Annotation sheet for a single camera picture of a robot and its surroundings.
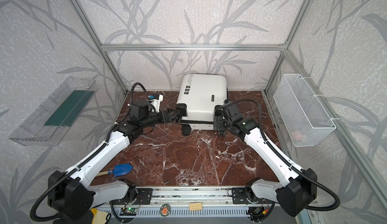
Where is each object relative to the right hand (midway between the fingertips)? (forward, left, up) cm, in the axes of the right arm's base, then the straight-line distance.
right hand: (221, 117), depth 80 cm
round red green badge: (-40, +28, -19) cm, 52 cm away
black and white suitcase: (+16, +13, 0) cm, 20 cm away
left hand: (+2, +23, +6) cm, 24 cm away
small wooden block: (-38, +14, -19) cm, 45 cm away
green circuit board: (-40, +45, -21) cm, 64 cm away
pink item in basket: (-11, -37, 0) cm, 39 cm away
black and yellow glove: (-42, +56, -16) cm, 72 cm away
